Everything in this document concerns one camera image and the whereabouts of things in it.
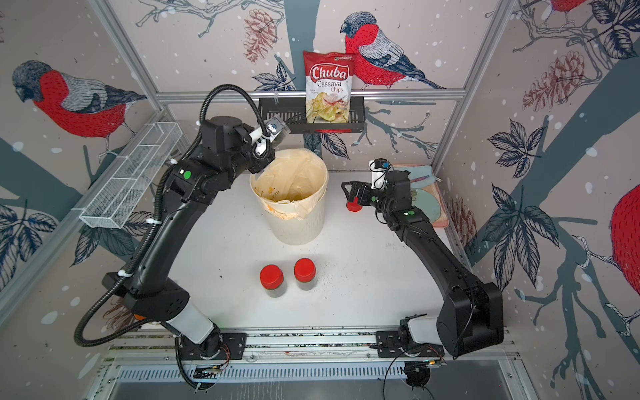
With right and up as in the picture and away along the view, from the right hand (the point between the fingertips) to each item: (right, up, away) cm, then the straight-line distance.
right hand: (351, 184), depth 80 cm
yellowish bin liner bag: (-21, 0, +15) cm, 26 cm away
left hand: (-25, +14, -16) cm, 32 cm away
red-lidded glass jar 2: (-15, -28, -2) cm, 32 cm away
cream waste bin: (-16, -17, +8) cm, 25 cm away
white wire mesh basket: (-71, -6, -9) cm, 72 cm away
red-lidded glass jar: (-25, -29, -5) cm, 39 cm away
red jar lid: (+4, -9, +27) cm, 29 cm away
